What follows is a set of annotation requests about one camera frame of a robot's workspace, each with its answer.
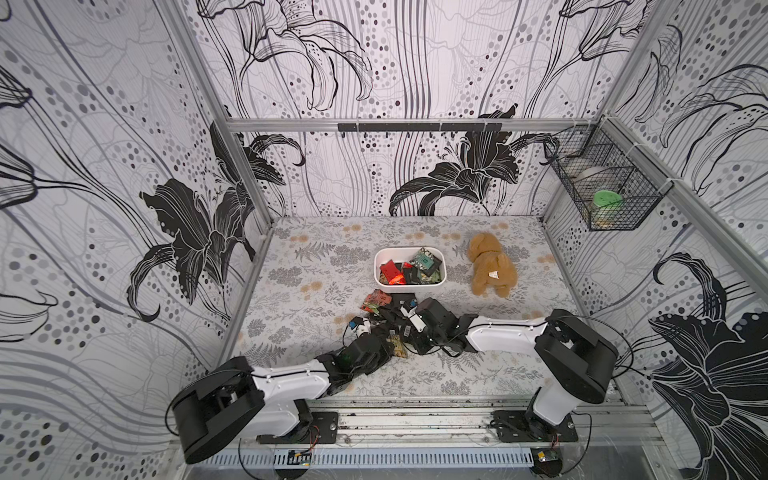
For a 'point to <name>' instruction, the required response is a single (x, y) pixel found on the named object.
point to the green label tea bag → (435, 278)
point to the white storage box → (405, 254)
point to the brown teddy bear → (492, 268)
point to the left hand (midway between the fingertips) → (399, 353)
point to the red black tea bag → (375, 299)
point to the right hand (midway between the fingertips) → (412, 334)
